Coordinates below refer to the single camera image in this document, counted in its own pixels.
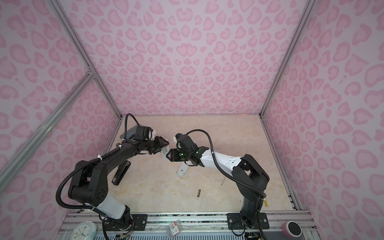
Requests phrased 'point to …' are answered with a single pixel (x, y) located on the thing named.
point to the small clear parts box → (174, 228)
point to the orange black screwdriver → (223, 181)
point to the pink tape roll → (291, 229)
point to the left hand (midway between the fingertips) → (167, 142)
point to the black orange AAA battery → (199, 192)
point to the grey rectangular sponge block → (129, 132)
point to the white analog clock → (85, 230)
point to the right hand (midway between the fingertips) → (169, 155)
